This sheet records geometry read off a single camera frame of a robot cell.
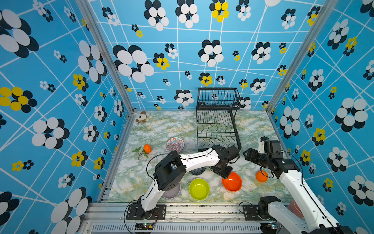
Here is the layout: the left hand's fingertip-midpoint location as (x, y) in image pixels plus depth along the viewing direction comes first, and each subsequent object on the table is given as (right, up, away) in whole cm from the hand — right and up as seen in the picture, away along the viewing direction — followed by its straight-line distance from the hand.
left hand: (228, 175), depth 82 cm
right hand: (+13, +12, 0) cm, 18 cm away
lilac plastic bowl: (-31, -8, -5) cm, 32 cm away
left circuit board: (-44, -22, -10) cm, 50 cm away
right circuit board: (+16, -21, -12) cm, 29 cm away
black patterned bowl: (-16, +1, +5) cm, 17 cm away
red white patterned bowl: (-32, +15, +17) cm, 39 cm away
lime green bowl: (-16, -7, -1) cm, 18 cm away
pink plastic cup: (+13, +2, -34) cm, 36 cm away
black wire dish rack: (-2, +29, +27) cm, 40 cm away
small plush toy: (-59, +34, +30) cm, 75 cm away
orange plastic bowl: (+3, -4, 0) cm, 5 cm away
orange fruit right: (+17, 0, -3) cm, 18 cm away
